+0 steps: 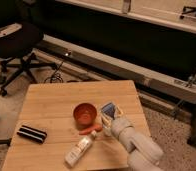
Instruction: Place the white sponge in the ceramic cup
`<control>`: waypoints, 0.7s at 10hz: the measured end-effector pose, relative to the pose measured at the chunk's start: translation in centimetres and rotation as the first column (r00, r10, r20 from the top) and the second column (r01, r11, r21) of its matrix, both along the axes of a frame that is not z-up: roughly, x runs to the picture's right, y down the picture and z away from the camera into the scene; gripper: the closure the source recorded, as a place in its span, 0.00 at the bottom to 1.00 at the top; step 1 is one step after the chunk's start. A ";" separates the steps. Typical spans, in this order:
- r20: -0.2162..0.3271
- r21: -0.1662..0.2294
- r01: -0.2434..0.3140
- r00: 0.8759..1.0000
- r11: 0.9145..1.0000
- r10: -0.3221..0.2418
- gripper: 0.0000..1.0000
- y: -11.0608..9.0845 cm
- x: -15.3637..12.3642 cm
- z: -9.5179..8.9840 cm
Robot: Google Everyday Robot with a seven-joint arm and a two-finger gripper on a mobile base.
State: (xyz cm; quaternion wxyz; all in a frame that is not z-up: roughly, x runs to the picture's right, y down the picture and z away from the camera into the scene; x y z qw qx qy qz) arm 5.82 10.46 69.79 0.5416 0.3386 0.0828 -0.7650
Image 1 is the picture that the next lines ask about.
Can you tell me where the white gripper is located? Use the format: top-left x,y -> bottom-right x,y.
102,114 -> 132,139

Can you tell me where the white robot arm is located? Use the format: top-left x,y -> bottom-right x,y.
101,115 -> 164,171

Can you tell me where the orange ceramic cup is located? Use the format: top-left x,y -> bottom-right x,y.
73,103 -> 97,126

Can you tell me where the orange carrot toy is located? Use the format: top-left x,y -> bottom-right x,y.
79,124 -> 102,135

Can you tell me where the white plastic bottle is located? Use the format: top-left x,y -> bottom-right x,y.
65,131 -> 97,167

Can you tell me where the wooden table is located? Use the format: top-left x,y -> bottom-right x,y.
2,80 -> 150,171

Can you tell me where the black white striped eraser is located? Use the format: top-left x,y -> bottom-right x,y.
17,125 -> 47,144

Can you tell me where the metal tripod stand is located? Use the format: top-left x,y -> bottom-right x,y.
171,64 -> 196,120

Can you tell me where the black cable on floor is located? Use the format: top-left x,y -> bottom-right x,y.
43,53 -> 70,84

